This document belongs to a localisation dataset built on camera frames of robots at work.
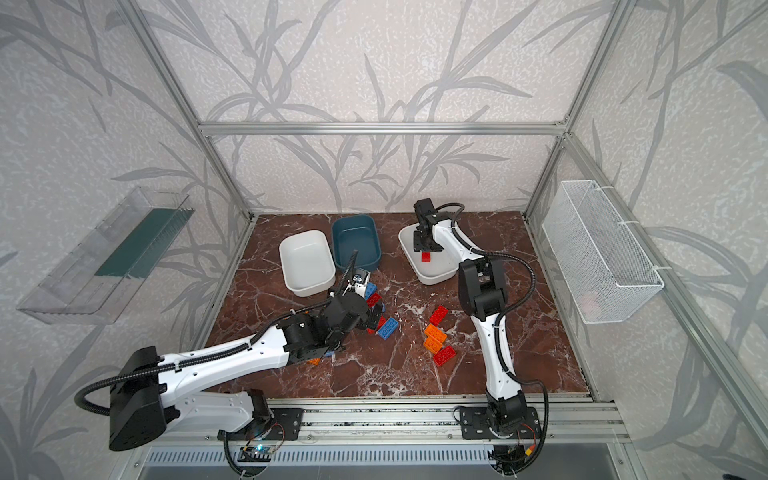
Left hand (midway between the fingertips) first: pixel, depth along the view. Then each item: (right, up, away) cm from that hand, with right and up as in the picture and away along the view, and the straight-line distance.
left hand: (370, 289), depth 78 cm
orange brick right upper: (+18, -15, +10) cm, 26 cm away
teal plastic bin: (-8, +16, +37) cm, 41 cm away
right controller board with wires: (+36, -41, -5) cm, 55 cm away
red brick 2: (+20, -10, +13) cm, 26 cm away
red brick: (+17, +7, +26) cm, 32 cm away
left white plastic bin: (-26, +5, +27) cm, 38 cm away
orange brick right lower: (+18, -18, +8) cm, 26 cm away
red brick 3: (+20, -20, +6) cm, 29 cm away
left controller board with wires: (-27, -39, -7) cm, 48 cm away
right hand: (+17, +14, +28) cm, 35 cm away
